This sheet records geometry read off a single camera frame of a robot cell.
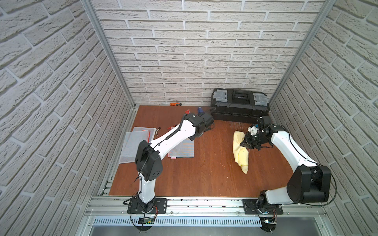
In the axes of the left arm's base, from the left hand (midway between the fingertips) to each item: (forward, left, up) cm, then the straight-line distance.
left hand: (186, 129), depth 82 cm
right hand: (-6, -33, -6) cm, 34 cm away
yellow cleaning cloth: (-12, -30, -5) cm, 33 cm away
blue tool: (+31, -10, -16) cm, 36 cm away
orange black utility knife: (+40, +10, -19) cm, 45 cm away
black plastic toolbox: (+22, -36, -2) cm, 42 cm away
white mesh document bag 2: (+11, +25, -20) cm, 34 cm away
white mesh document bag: (-4, +1, -17) cm, 18 cm away
